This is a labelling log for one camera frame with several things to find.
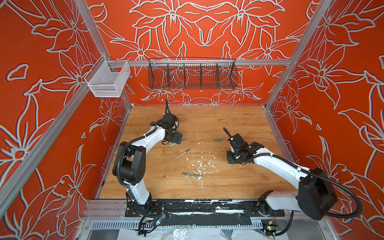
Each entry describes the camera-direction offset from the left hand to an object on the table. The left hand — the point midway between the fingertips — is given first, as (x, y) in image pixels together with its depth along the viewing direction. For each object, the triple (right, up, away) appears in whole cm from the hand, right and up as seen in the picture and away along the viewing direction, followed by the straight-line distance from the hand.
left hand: (173, 136), depth 93 cm
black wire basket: (+13, +41, +4) cm, 43 cm away
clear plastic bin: (-42, +37, 0) cm, 56 cm away
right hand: (+33, -12, -8) cm, 36 cm away
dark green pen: (+12, -21, -9) cm, 26 cm away
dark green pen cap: (+30, -4, +7) cm, 31 cm away
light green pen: (+2, -3, -10) cm, 11 cm away
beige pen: (+10, -9, +2) cm, 13 cm away
